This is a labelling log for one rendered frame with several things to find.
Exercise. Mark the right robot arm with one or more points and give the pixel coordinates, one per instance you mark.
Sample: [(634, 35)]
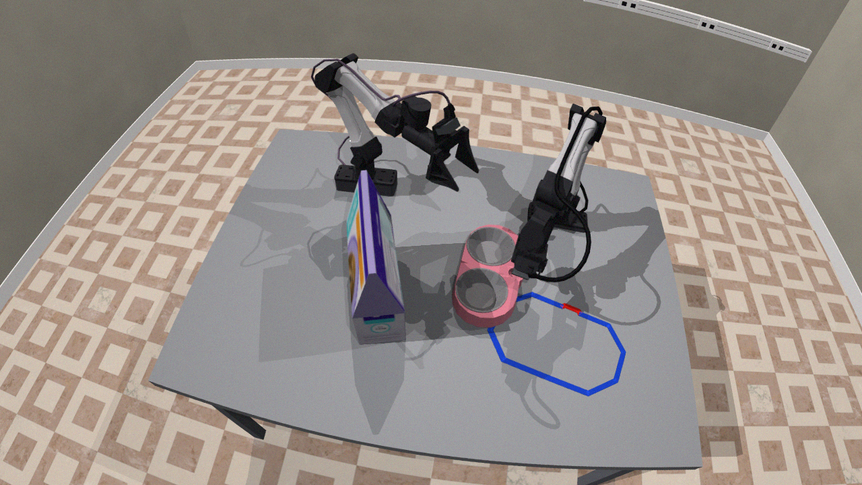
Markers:
[(342, 83)]

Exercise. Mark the blue tape outline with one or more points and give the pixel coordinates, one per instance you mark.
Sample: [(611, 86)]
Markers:
[(553, 379)]

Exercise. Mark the grey steel bowl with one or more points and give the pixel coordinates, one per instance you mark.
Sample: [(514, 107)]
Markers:
[(481, 290), (490, 246)]

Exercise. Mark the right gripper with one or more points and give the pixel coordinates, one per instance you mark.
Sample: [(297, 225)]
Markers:
[(437, 172)]

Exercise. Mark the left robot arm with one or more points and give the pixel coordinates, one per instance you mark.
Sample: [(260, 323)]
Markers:
[(548, 208)]

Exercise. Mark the white puppy food bag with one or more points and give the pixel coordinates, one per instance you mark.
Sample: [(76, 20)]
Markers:
[(376, 297)]

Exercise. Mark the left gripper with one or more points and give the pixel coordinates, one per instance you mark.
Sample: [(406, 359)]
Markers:
[(538, 252)]

